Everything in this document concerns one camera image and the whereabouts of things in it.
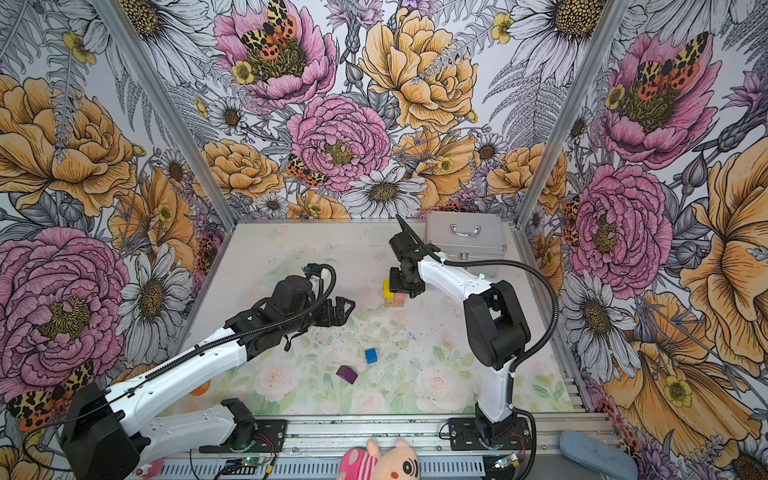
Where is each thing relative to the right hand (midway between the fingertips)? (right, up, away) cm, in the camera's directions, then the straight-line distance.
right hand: (400, 295), depth 92 cm
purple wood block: (-15, -21, -7) cm, 27 cm away
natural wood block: (-2, -3, +4) cm, 5 cm away
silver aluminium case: (+22, +18, +8) cm, 30 cm away
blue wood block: (-8, -16, -7) cm, 19 cm away
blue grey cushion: (+45, -33, -22) cm, 60 cm away
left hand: (-16, -3, -13) cm, 21 cm away
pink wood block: (0, -1, +2) cm, 2 cm away
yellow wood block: (-4, +2, +2) cm, 5 cm away
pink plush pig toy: (-1, -31, -28) cm, 42 cm away
